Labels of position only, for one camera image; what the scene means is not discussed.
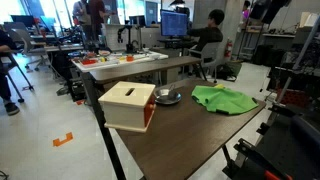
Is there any small metal pan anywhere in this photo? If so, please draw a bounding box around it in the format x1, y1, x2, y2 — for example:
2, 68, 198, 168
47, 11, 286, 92
153, 84, 183, 106

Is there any red box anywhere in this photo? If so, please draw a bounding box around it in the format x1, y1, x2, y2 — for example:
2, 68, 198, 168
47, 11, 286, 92
97, 80, 157, 134

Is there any white table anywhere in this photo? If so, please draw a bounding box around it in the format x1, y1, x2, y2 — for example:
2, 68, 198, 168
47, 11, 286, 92
70, 49, 170, 74

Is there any gray office chair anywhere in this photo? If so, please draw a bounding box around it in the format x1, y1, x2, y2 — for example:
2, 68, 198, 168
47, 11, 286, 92
188, 41, 223, 83

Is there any green cloth with black tags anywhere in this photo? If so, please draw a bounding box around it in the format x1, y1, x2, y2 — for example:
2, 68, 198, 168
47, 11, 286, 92
190, 84, 260, 116

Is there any computer monitor with lit screen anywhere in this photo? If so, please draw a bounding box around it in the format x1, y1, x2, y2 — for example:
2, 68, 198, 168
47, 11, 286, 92
159, 8, 189, 38

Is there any seated person facing monitor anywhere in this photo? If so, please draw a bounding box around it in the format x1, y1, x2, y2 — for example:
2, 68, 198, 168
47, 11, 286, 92
186, 8, 225, 64

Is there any red tray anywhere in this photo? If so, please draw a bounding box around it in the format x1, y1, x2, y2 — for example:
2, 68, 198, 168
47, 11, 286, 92
80, 58, 99, 66

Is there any red fire extinguisher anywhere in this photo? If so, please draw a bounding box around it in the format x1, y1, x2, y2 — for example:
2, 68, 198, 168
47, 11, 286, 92
223, 37, 234, 60

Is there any black table leg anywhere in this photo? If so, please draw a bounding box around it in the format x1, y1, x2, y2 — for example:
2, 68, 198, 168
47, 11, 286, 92
80, 71, 128, 180

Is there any black table support strut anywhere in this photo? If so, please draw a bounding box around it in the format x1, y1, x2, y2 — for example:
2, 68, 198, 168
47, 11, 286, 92
221, 144, 242, 180

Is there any standing person in dark red shirt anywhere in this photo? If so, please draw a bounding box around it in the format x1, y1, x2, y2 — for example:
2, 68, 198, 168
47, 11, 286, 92
87, 0, 108, 43

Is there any standing person in gray top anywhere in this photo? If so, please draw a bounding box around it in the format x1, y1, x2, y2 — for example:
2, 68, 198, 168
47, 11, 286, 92
72, 0, 93, 41

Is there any orange floor marker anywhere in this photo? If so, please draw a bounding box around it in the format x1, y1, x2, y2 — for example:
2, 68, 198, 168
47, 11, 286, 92
52, 131, 74, 148

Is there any red crate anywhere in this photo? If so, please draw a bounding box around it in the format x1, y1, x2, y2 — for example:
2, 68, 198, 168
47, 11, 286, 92
276, 88, 312, 108

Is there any gray metal pole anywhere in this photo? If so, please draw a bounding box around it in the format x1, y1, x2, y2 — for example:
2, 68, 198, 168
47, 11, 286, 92
275, 15, 320, 103

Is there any gray swivel chair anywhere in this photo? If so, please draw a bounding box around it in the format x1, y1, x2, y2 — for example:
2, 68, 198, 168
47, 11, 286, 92
3, 21, 51, 72

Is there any seated person in dark clothes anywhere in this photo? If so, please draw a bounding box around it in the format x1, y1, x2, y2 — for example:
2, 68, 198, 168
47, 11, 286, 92
0, 29, 22, 117

